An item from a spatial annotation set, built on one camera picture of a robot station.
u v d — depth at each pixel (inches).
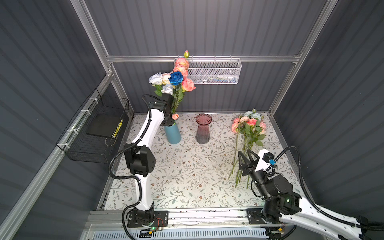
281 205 20.1
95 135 28.4
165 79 28.6
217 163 36.8
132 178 21.4
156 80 27.9
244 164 23.5
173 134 36.6
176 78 26.8
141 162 20.7
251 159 26.0
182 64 30.0
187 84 27.3
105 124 29.9
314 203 31.6
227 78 35.7
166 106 25.3
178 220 29.5
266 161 21.2
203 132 41.4
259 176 22.8
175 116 30.3
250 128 40.3
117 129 29.0
